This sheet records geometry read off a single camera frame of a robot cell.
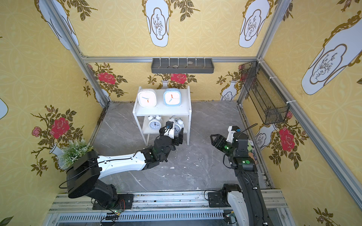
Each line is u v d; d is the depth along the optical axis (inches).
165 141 23.3
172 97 27.7
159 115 30.9
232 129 27.6
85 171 16.8
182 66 36.3
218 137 27.1
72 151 28.8
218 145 26.6
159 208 28.8
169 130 25.6
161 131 28.3
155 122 31.4
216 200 29.2
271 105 32.4
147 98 27.6
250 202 17.5
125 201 28.8
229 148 25.1
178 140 27.7
